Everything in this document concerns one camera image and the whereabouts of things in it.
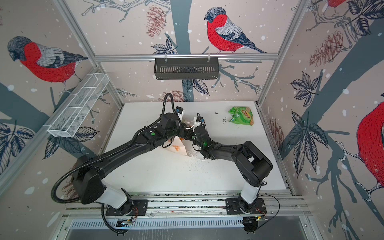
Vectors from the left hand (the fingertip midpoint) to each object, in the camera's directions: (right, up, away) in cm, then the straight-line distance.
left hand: (185, 124), depth 79 cm
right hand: (-2, -4, +9) cm, 10 cm away
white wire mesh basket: (-56, +2, -8) cm, 56 cm away
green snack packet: (+38, +5, +23) cm, 44 cm away
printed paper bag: (0, -13, +2) cm, 13 cm away
